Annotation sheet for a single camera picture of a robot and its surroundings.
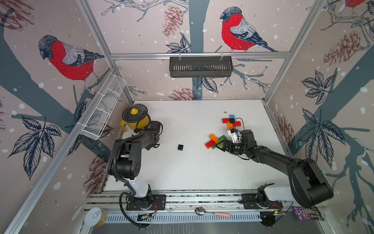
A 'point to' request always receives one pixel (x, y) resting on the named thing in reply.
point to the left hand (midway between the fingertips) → (152, 137)
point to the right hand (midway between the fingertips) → (220, 144)
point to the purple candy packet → (307, 213)
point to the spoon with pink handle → (200, 211)
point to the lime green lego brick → (220, 140)
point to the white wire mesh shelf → (92, 127)
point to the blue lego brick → (232, 116)
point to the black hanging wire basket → (201, 67)
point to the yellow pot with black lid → (136, 116)
